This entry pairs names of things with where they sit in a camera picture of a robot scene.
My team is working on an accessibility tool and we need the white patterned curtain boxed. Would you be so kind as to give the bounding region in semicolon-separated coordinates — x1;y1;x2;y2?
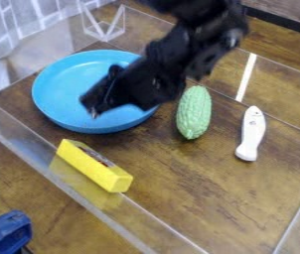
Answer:
0;0;116;59

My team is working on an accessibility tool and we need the green bitter gourd toy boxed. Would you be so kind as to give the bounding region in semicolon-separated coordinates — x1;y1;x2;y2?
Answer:
177;85;213;140

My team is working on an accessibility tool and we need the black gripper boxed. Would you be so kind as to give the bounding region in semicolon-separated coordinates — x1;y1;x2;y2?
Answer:
80;25;191;118

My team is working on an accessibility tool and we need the blue clamp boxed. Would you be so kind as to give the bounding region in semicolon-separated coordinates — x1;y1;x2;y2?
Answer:
0;210;34;254

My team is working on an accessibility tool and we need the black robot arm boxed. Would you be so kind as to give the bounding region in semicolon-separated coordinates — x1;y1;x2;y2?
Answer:
80;0;248;117

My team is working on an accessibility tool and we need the clear acrylic enclosure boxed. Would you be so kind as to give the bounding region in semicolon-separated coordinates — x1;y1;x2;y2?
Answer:
0;0;300;254

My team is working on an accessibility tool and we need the blue round tray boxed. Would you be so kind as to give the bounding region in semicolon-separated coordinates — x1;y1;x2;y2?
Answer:
31;50;160;134

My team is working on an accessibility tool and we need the yellow butter brick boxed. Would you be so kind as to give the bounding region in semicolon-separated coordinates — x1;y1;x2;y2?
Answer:
57;139;134;192

